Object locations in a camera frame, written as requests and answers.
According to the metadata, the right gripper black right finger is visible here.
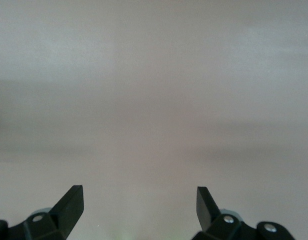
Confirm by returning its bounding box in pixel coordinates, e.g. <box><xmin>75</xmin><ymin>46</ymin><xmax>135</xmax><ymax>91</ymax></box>
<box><xmin>192</xmin><ymin>186</ymin><xmax>296</xmax><ymax>240</ymax></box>

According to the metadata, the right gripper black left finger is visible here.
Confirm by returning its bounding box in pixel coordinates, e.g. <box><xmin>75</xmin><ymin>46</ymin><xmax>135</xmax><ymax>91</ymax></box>
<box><xmin>0</xmin><ymin>184</ymin><xmax>84</xmax><ymax>240</ymax></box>

